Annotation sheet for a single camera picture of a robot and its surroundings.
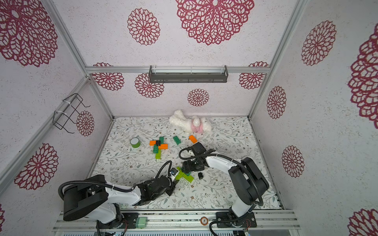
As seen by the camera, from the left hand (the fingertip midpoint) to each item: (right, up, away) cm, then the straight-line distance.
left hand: (175, 179), depth 87 cm
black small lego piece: (-13, +20, +14) cm, 28 cm away
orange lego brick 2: (-18, +20, +15) cm, 30 cm away
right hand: (+7, +6, +3) cm, 9 cm away
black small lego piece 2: (+15, +2, +1) cm, 15 cm away
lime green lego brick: (+7, +1, +1) cm, 7 cm away
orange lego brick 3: (-9, +18, +13) cm, 24 cm away
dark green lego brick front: (-14, +16, +11) cm, 24 cm away
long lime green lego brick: (-13, +12, +10) cm, 20 cm away
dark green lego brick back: (-1, +22, +19) cm, 29 cm away
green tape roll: (-28, +21, +13) cm, 37 cm away
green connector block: (-15, -16, -15) cm, 27 cm away
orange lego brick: (+11, +22, +19) cm, 31 cm away
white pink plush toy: (+11, +33, +15) cm, 38 cm away
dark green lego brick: (-12, +23, +19) cm, 32 cm away
